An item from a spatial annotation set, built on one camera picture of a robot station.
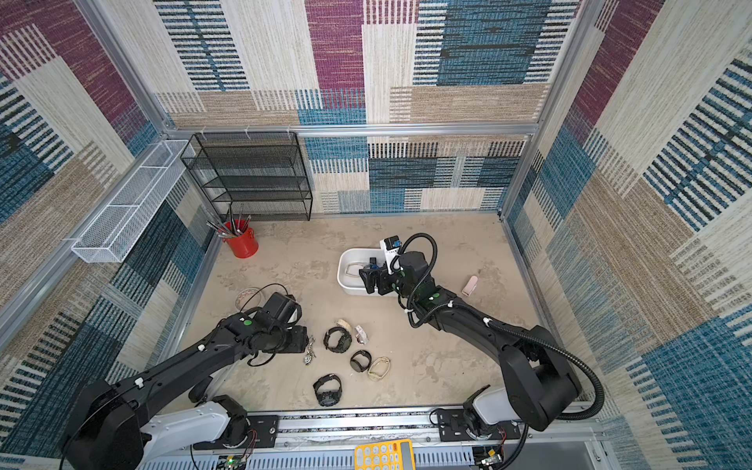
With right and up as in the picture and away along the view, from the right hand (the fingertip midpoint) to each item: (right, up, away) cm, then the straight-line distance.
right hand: (378, 270), depth 85 cm
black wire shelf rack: (-46, +32, +24) cm, 61 cm away
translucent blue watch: (-1, 0, +17) cm, 17 cm away
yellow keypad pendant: (+3, -42, -16) cm, 45 cm away
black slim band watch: (-5, -25, -1) cm, 26 cm away
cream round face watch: (-9, -1, +18) cm, 20 cm away
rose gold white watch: (-5, -19, 0) cm, 20 cm away
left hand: (-21, -20, -2) cm, 29 cm away
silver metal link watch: (-20, -24, +1) cm, 31 cm away
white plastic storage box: (-10, +1, +18) cm, 21 cm away
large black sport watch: (-12, -20, +1) cm, 24 cm away
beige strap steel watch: (-10, -16, +2) cm, 19 cm away
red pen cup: (-47, +9, +18) cm, 51 cm away
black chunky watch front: (-13, -31, -8) cm, 34 cm away
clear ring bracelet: (-44, -9, +12) cm, 47 cm away
